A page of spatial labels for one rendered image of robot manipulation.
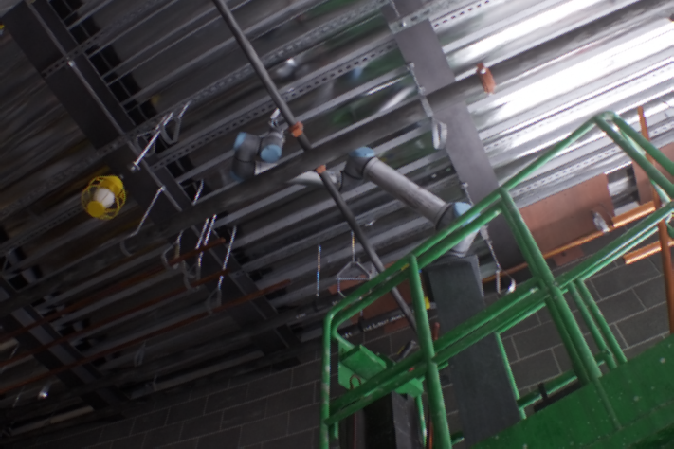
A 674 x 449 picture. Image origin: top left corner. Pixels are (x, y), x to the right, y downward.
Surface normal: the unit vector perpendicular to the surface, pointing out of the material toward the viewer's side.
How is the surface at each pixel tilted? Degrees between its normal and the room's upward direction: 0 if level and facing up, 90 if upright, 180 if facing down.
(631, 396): 90
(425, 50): 180
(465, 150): 180
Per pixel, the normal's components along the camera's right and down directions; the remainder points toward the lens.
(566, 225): 0.00, 0.51
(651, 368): -0.69, -0.62
